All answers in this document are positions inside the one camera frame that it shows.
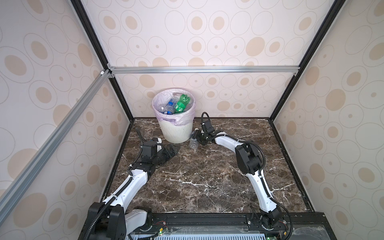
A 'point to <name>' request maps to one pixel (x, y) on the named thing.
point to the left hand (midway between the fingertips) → (179, 148)
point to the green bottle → (181, 104)
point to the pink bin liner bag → (185, 118)
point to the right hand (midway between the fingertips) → (192, 137)
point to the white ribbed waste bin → (176, 134)
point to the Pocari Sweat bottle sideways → (193, 142)
